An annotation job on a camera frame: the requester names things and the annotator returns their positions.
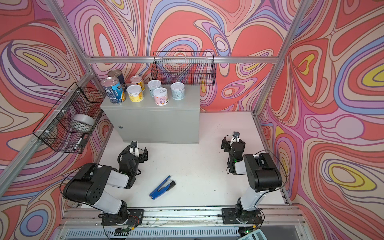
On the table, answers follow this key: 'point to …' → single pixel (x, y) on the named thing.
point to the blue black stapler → (162, 188)
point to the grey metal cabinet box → (177, 122)
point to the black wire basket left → (67, 127)
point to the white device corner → (257, 234)
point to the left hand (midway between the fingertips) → (138, 146)
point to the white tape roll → (82, 123)
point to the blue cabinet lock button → (120, 127)
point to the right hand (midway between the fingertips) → (232, 141)
